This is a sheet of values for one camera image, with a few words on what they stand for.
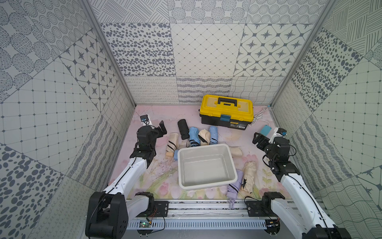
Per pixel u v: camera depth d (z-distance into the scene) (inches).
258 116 43.5
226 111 37.3
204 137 35.7
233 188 30.4
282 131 27.1
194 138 38.0
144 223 28.2
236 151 35.5
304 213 17.5
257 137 29.5
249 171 33.0
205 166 35.2
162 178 33.3
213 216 28.8
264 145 28.3
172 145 36.6
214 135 39.6
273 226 28.2
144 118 27.6
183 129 41.0
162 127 32.1
